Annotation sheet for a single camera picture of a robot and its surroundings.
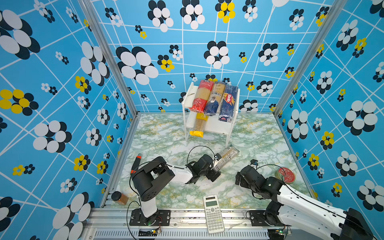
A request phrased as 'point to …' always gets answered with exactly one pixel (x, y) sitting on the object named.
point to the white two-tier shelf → (213, 124)
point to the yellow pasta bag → (201, 121)
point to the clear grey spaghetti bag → (227, 154)
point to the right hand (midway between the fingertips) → (242, 178)
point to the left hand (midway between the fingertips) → (216, 166)
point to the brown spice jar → (117, 196)
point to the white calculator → (213, 214)
